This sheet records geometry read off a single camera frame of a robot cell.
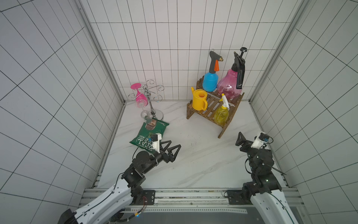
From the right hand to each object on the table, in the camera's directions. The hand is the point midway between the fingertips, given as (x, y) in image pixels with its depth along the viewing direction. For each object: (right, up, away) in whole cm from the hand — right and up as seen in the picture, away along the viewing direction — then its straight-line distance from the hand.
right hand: (242, 133), depth 75 cm
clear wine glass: (-57, +10, +12) cm, 59 cm away
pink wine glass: (-58, +19, +6) cm, 61 cm away
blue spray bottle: (-16, +32, +8) cm, 36 cm away
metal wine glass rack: (-53, +10, +33) cm, 63 cm away
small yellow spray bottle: (-7, +10, +15) cm, 19 cm away
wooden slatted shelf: (-9, +22, +27) cm, 36 cm away
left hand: (-38, -6, -3) cm, 38 cm away
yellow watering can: (-22, +20, +12) cm, 32 cm away
